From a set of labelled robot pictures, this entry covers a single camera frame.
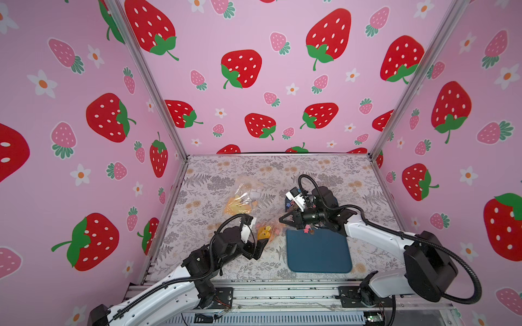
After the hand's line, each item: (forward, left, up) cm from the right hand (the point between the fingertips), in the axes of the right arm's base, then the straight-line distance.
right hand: (278, 224), depth 75 cm
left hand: (-4, +7, -2) cm, 8 cm away
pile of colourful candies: (+6, -13, -16) cm, 21 cm away
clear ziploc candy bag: (+20, +18, -15) cm, 31 cm away
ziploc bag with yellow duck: (0, +4, -6) cm, 7 cm away
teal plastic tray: (-2, -20, -18) cm, 28 cm away
